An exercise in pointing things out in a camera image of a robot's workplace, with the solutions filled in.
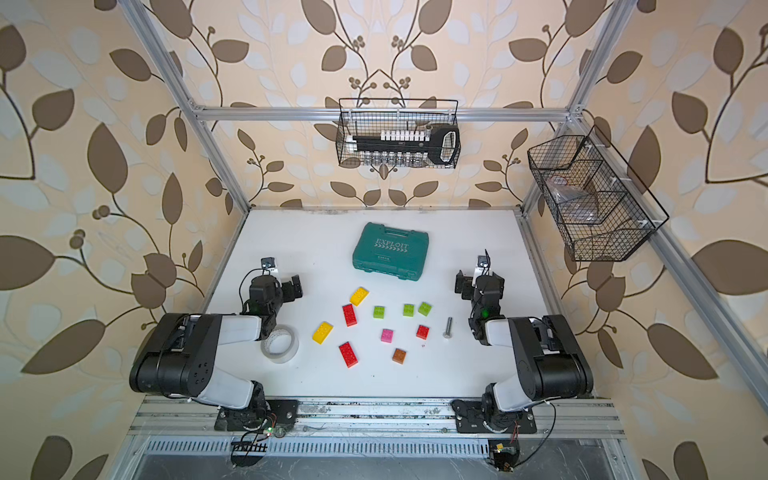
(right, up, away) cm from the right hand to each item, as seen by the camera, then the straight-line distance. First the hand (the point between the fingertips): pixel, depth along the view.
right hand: (479, 273), depth 94 cm
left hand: (-64, -1, 0) cm, 64 cm away
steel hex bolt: (-11, -18, -5) cm, 21 cm away
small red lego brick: (-19, -17, -7) cm, 26 cm away
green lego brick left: (-32, -12, -2) cm, 34 cm away
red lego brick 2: (-40, -22, -9) cm, 47 cm away
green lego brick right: (-17, -11, 0) cm, 21 cm away
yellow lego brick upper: (-39, -8, +2) cm, 39 cm away
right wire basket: (+29, +14, -22) cm, 39 cm away
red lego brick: (-41, -13, -3) cm, 43 cm away
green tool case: (-28, +7, +8) cm, 30 cm away
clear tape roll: (-60, -20, -7) cm, 64 cm away
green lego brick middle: (-23, -11, -2) cm, 25 cm away
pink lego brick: (-29, -18, -7) cm, 35 cm away
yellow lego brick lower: (-48, -17, -7) cm, 52 cm away
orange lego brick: (-25, -22, -11) cm, 35 cm away
